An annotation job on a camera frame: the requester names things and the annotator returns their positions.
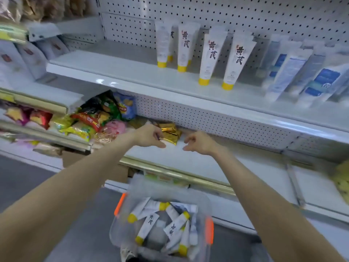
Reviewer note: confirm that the person's right hand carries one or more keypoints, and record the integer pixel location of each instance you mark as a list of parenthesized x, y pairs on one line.
[(203, 143)]

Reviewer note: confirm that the person's left hand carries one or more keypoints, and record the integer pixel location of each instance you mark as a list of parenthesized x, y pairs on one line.
[(148, 136)]

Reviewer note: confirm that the row of yellow cap tubes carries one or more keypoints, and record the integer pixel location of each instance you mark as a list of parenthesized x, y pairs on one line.
[(210, 60)]

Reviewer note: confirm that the pile of cream tubes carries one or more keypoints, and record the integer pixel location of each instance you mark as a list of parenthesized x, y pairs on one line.
[(174, 223)]

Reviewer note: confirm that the group of blue-labelled white tubes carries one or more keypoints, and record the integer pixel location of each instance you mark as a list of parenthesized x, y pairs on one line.
[(294, 70)]

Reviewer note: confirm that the person's right forearm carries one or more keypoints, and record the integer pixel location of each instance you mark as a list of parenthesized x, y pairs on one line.
[(278, 210)]

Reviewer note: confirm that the person's left forearm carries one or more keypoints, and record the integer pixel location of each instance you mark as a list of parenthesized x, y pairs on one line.
[(54, 204)]

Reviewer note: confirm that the pink snack bag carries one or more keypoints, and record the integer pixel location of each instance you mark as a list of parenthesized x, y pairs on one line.
[(114, 129)]

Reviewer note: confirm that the blue chips bag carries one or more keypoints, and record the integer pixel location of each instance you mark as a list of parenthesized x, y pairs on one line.
[(126, 106)]

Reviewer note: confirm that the black green chips bag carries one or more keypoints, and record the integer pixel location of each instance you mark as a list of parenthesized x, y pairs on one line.
[(103, 106)]

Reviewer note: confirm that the red yellow snack packet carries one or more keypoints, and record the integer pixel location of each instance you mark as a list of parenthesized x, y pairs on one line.
[(87, 121)]

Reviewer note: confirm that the brown cardboard sheet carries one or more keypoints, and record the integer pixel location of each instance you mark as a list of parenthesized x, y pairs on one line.
[(73, 159)]

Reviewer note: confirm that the pale wrapped snack pack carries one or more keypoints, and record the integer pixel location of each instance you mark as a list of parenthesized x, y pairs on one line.
[(47, 150)]

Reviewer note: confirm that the white pouch red emblem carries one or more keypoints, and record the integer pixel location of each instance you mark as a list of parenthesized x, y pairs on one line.
[(54, 47), (34, 61), (13, 65)]

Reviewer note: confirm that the purple yellow snack packet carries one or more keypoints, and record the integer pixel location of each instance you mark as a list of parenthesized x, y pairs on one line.
[(17, 115)]

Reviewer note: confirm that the yellow snack bag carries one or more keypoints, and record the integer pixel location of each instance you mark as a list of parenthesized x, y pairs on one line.
[(342, 182)]

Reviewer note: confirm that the brown wrapped goods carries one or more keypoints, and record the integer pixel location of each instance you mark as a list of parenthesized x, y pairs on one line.
[(41, 8)]

